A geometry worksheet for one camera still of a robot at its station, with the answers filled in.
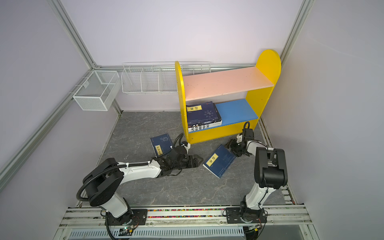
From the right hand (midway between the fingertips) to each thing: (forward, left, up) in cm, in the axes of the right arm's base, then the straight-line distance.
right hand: (228, 148), depth 97 cm
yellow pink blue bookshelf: (+41, -13, +11) cm, 44 cm away
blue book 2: (-8, +6, 0) cm, 11 cm away
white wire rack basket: (+38, +48, +30) cm, 68 cm away
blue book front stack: (+5, +19, +21) cm, 29 cm away
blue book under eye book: (+3, +45, 0) cm, 45 cm away
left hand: (-13, +20, +6) cm, 24 cm away
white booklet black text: (+6, +21, +16) cm, 27 cm away
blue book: (+12, +17, +21) cm, 30 cm away
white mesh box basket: (+29, +85, +26) cm, 94 cm away
